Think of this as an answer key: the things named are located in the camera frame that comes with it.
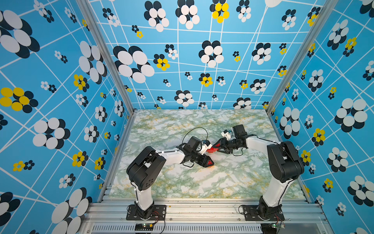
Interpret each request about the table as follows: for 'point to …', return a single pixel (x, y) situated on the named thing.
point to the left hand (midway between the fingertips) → (212, 161)
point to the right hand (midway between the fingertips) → (217, 147)
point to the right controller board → (271, 228)
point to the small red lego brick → (212, 166)
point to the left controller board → (144, 226)
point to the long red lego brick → (212, 150)
